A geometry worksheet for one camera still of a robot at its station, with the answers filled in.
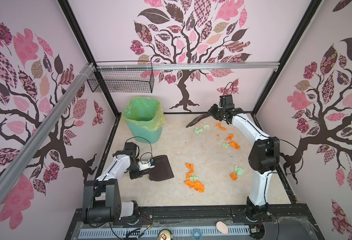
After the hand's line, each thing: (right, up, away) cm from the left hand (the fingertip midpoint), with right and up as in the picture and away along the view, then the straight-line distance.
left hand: (136, 172), depth 86 cm
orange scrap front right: (+57, -2, 0) cm, 58 cm away
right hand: (+44, +39, +8) cm, 60 cm away
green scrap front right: (+61, 0, +2) cm, 61 cm away
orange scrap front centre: (+35, -6, -3) cm, 36 cm away
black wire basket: (-11, +60, +9) cm, 61 cm away
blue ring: (+34, -24, -16) cm, 44 cm away
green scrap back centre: (+40, +24, +22) cm, 52 cm away
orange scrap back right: (+56, +28, +25) cm, 67 cm away
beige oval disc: (+46, -21, -16) cm, 53 cm away
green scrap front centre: (+34, -3, 0) cm, 34 cm away
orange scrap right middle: (+62, +16, +14) cm, 66 cm away
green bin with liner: (0, +34, +17) cm, 38 cm away
